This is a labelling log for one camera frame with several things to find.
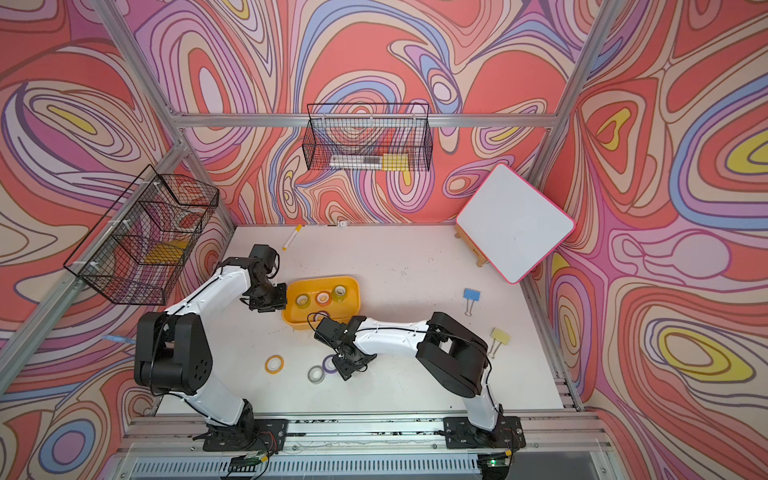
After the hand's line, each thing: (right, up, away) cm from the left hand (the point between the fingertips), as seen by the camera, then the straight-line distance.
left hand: (284, 306), depth 90 cm
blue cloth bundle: (-29, -3, -24) cm, 37 cm away
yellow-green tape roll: (+4, 0, +7) cm, 8 cm away
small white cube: (+14, +28, +29) cm, 43 cm away
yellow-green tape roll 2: (+16, +3, +7) cm, 17 cm away
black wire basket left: (-31, +16, -17) cm, 39 cm away
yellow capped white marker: (-5, +26, +29) cm, 39 cm away
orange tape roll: (-1, -16, -5) cm, 17 cm away
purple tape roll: (+10, -4, +6) cm, 12 cm away
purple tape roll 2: (+15, -16, -5) cm, 22 cm away
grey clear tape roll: (+11, -18, -7) cm, 22 cm away
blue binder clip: (+60, +2, +10) cm, 61 cm away
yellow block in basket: (-22, +16, -18) cm, 33 cm away
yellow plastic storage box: (+5, -5, +4) cm, 8 cm away
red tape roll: (+10, +1, +8) cm, 13 cm away
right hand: (+23, -18, -5) cm, 30 cm away
